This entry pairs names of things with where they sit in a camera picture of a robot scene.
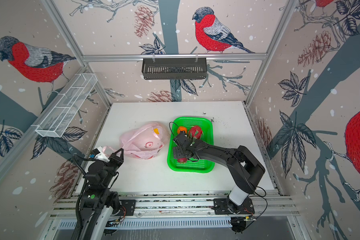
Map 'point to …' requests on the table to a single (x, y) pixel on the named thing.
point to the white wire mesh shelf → (55, 121)
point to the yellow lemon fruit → (156, 131)
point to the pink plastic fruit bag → (143, 141)
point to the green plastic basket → (207, 126)
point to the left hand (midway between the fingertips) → (122, 149)
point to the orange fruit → (182, 128)
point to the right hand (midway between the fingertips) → (180, 153)
